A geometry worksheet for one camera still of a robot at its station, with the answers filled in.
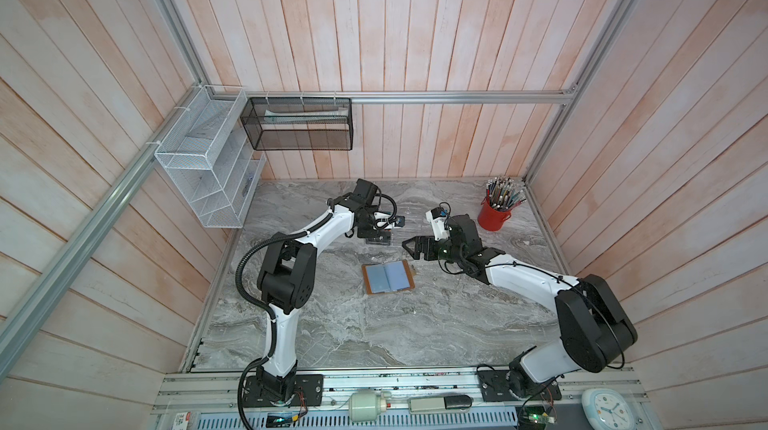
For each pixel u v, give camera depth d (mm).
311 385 743
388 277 928
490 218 1006
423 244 791
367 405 645
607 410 686
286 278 536
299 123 1056
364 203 765
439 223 798
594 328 442
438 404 685
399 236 1011
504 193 953
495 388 730
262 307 534
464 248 687
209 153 687
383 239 1008
